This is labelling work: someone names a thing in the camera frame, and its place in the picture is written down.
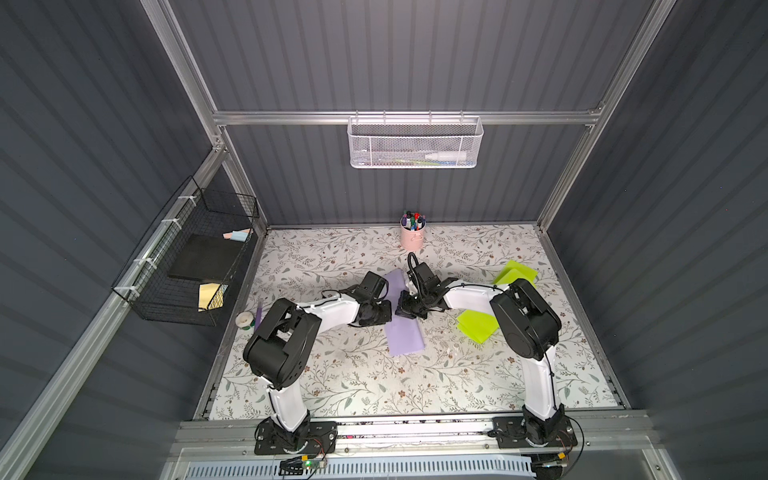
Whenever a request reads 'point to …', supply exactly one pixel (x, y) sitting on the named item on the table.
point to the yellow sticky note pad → (211, 295)
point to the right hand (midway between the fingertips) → (393, 315)
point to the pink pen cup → (412, 240)
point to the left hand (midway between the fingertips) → (393, 319)
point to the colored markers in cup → (413, 220)
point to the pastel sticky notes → (239, 235)
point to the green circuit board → (313, 463)
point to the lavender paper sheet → (403, 333)
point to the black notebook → (205, 256)
